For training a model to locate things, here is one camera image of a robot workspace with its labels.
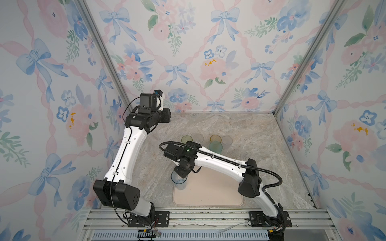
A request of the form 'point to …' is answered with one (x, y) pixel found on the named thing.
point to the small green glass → (186, 138)
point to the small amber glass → (215, 138)
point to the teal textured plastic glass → (215, 146)
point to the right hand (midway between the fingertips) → (184, 170)
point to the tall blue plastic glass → (180, 183)
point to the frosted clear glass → (226, 141)
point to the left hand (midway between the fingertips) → (169, 111)
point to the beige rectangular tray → (207, 187)
